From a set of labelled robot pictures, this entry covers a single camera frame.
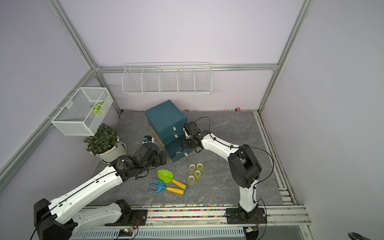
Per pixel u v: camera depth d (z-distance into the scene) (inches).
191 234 30.4
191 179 33.4
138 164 21.7
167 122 33.4
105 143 31.6
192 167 35.3
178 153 37.1
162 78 38.8
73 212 16.5
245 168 19.2
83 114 32.4
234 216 29.1
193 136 27.4
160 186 32.2
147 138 26.7
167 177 34.2
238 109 48.8
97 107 31.8
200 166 35.7
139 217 28.6
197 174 34.2
